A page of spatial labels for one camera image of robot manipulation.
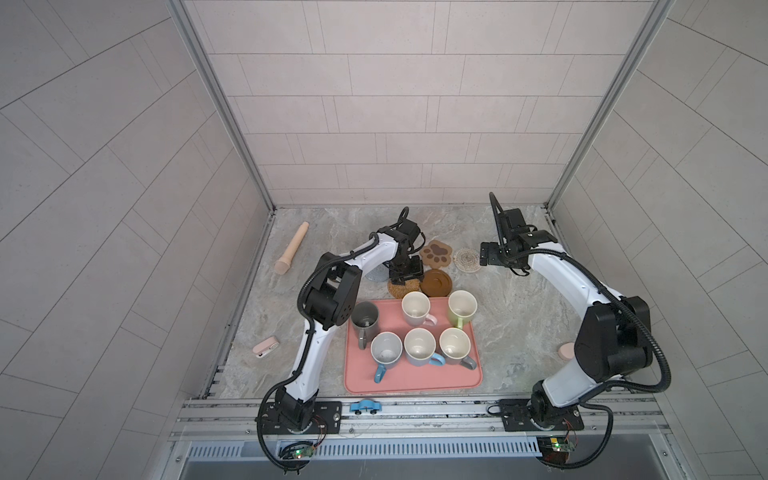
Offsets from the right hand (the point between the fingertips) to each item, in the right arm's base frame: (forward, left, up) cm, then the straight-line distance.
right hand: (494, 254), depth 90 cm
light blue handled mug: (-23, +25, -9) cm, 36 cm away
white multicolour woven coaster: (+5, +6, -10) cm, 13 cm away
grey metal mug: (-16, +40, -7) cm, 44 cm away
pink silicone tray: (-30, +30, -11) cm, 44 cm away
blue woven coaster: (+1, +36, -8) cm, 37 cm away
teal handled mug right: (-24, +15, -9) cm, 29 cm away
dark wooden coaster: (-4, +18, -9) cm, 20 cm away
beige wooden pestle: (+4, +67, -4) cm, 67 cm away
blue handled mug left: (-23, +34, -8) cm, 42 cm away
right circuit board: (-47, -4, -12) cm, 49 cm away
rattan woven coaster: (-5, +30, -9) cm, 32 cm away
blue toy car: (-37, +40, -7) cm, 54 cm away
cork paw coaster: (+8, +16, -9) cm, 20 cm away
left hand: (-1, +22, -10) cm, 24 cm away
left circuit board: (-45, +55, -7) cm, 71 cm away
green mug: (-13, +12, -5) cm, 19 cm away
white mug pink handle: (-12, +25, -7) cm, 29 cm away
